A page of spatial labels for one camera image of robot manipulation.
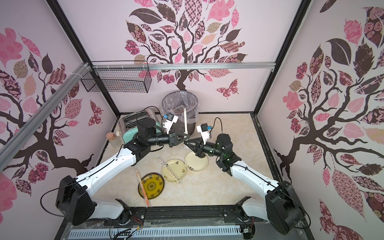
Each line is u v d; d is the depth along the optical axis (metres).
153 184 0.84
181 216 0.74
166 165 0.90
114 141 0.96
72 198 0.40
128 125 0.90
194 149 0.67
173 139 0.62
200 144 0.64
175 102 1.01
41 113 0.61
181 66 0.91
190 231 0.70
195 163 0.91
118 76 0.95
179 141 0.66
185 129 0.67
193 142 0.67
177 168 0.90
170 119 0.64
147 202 0.76
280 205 0.41
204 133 0.64
